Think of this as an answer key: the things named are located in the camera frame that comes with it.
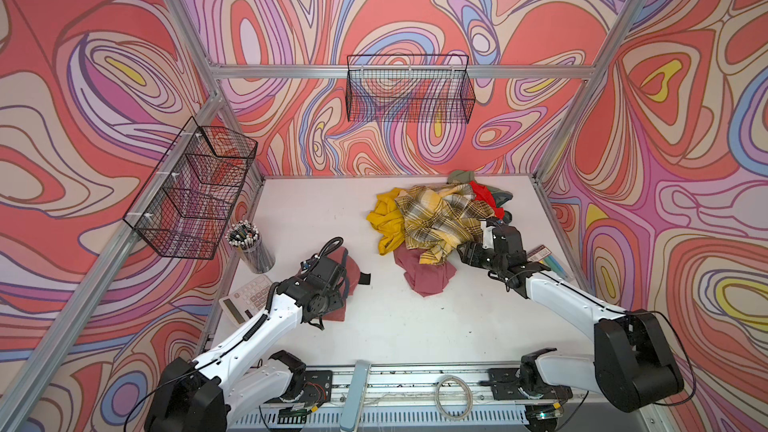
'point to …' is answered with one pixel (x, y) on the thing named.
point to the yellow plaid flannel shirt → (439, 217)
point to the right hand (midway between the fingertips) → (468, 254)
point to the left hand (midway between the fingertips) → (334, 300)
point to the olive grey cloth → (461, 176)
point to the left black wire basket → (190, 203)
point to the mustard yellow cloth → (389, 220)
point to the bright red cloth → (482, 194)
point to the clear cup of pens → (244, 236)
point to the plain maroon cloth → (424, 279)
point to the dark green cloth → (500, 197)
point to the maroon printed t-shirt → (348, 282)
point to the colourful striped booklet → (543, 255)
